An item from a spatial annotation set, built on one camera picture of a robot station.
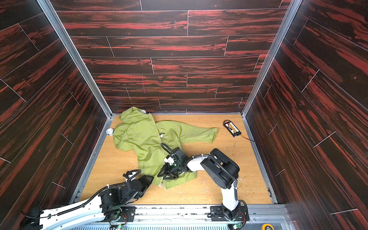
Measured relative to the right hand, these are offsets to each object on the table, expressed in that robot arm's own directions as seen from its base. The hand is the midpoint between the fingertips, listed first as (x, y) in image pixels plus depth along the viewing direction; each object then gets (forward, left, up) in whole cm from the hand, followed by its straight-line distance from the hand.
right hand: (161, 176), depth 86 cm
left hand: (-5, +2, +3) cm, 6 cm away
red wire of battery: (+33, -58, -3) cm, 67 cm away
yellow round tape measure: (-23, -55, -1) cm, 59 cm away
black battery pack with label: (+39, -49, 0) cm, 63 cm away
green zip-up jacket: (+24, +9, +1) cm, 25 cm away
